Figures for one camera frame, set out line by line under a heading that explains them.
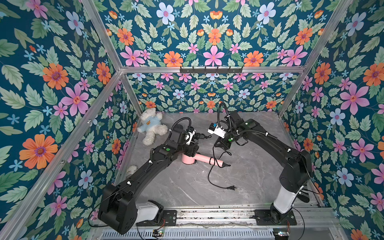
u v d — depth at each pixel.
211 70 0.92
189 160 0.78
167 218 0.74
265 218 0.72
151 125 1.04
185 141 0.69
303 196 0.80
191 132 0.72
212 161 0.77
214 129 0.72
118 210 0.40
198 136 1.02
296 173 0.46
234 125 0.65
